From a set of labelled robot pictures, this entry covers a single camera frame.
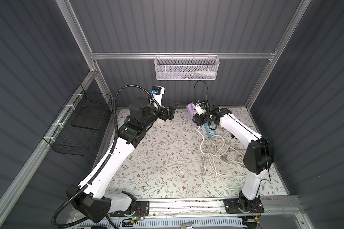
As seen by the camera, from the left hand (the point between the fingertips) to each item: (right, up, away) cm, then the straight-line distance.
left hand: (171, 101), depth 64 cm
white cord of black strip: (+38, -26, +27) cm, 54 cm away
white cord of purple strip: (+18, -28, +27) cm, 43 cm away
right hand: (+17, -6, +26) cm, 32 cm away
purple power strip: (+12, -2, +24) cm, 27 cm away
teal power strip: (+21, -14, +13) cm, 28 cm away
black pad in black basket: (-47, -5, +18) cm, 51 cm away
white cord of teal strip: (+34, -33, +26) cm, 54 cm away
